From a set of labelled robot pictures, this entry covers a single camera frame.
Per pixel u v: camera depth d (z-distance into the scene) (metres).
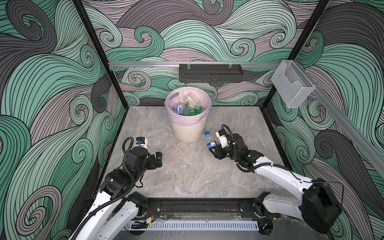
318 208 0.40
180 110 0.88
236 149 0.62
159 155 0.63
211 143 0.81
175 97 0.93
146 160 0.52
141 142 0.60
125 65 0.98
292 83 0.79
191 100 0.94
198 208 0.74
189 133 0.89
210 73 0.99
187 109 0.92
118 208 0.46
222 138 0.74
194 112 0.79
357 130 0.56
